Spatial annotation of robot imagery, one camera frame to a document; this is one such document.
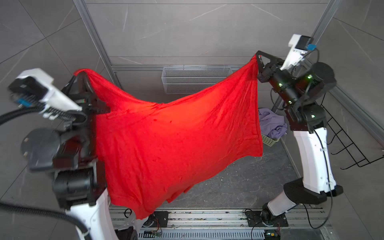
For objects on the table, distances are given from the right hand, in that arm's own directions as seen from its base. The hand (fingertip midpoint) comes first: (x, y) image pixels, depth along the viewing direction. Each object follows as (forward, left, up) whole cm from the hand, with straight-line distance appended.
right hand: (256, 52), depth 47 cm
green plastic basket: (+6, -29, -61) cm, 68 cm away
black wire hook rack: (-17, -45, -36) cm, 60 cm away
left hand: (-16, +46, +4) cm, 49 cm away
